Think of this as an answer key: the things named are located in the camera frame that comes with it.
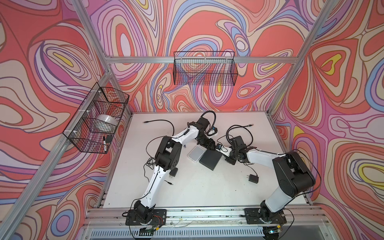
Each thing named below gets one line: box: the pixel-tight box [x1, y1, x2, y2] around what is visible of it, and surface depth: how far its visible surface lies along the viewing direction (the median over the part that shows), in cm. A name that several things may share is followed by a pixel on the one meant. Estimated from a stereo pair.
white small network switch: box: [187, 145, 205, 163], surface depth 97 cm
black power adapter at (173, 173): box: [164, 167, 179, 186], surface depth 88 cm
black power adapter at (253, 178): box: [246, 174, 259, 184], surface depth 87 cm
